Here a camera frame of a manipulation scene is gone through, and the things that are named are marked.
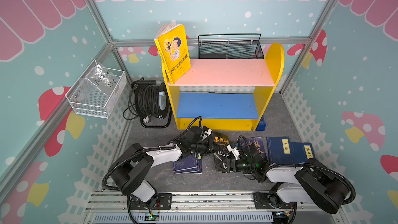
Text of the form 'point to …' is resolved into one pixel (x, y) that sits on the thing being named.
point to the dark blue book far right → (301, 151)
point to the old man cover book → (257, 143)
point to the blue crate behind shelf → (261, 125)
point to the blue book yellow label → (279, 150)
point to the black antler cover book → (221, 140)
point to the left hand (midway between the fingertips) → (221, 152)
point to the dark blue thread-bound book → (190, 164)
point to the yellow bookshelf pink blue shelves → (227, 94)
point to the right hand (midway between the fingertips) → (220, 167)
